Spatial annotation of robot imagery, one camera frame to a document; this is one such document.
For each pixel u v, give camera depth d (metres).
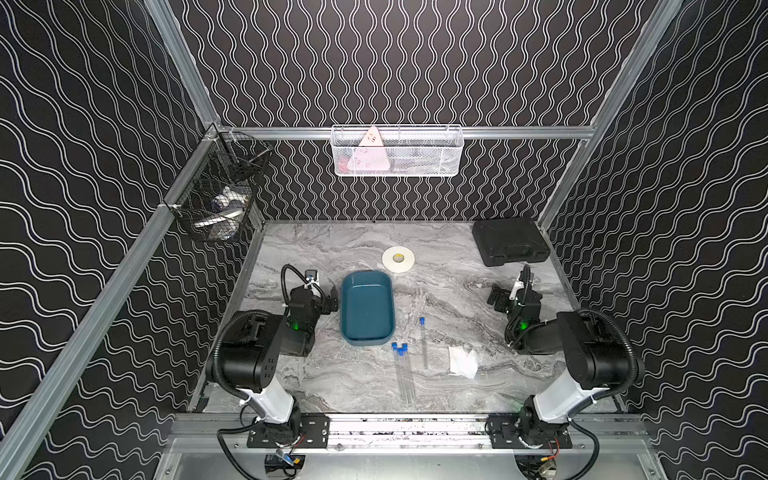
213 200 0.84
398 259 1.10
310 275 0.82
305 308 0.74
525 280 0.80
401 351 0.88
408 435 0.75
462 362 0.86
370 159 0.90
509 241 1.08
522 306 0.73
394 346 0.89
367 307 0.94
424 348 0.88
